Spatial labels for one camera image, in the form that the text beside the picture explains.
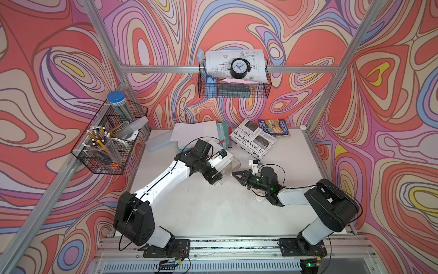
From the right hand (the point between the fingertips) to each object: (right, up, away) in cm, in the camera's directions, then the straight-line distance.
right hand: (232, 178), depth 84 cm
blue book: (+31, +29, +30) cm, 52 cm away
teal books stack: (-4, +27, +30) cm, 41 cm away
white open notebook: (-28, +24, +29) cm, 47 cm away
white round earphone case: (+14, -11, +2) cm, 18 cm away
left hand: (-8, +5, -2) cm, 9 cm away
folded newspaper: (+15, +21, +21) cm, 33 cm away
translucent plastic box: (-47, +20, +29) cm, 58 cm away
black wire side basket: (-49, +21, -10) cm, 54 cm away
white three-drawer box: (-8, +14, -14) cm, 21 cm away
